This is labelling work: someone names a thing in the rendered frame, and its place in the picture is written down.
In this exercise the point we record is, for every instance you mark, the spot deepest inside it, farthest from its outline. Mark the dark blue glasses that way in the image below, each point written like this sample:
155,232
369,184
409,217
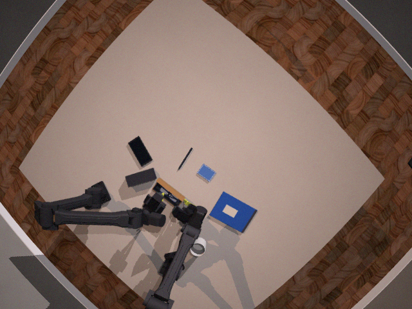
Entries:
171,196

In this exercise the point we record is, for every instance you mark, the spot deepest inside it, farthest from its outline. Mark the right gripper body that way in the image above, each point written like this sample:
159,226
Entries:
191,206

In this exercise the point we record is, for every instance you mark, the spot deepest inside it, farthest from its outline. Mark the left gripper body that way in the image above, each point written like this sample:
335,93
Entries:
161,203

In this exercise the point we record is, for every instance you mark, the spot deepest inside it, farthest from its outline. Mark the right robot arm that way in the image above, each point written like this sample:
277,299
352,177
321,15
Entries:
173,264

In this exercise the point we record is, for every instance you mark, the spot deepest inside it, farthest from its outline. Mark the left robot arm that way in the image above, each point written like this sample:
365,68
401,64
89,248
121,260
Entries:
44,211

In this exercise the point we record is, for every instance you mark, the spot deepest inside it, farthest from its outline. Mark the white mug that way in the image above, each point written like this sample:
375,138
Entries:
198,249

